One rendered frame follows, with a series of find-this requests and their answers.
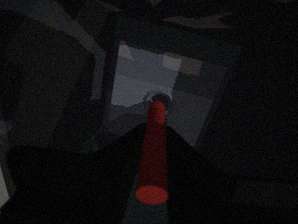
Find red peg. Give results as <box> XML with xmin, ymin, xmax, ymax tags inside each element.
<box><xmin>135</xmin><ymin>101</ymin><xmax>169</xmax><ymax>204</ymax></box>

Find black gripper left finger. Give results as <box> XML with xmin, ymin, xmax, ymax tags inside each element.
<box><xmin>5</xmin><ymin>123</ymin><xmax>146</xmax><ymax>224</ymax></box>

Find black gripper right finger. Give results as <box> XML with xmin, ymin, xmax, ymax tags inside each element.
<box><xmin>166</xmin><ymin>126</ymin><xmax>298</xmax><ymax>224</ymax></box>

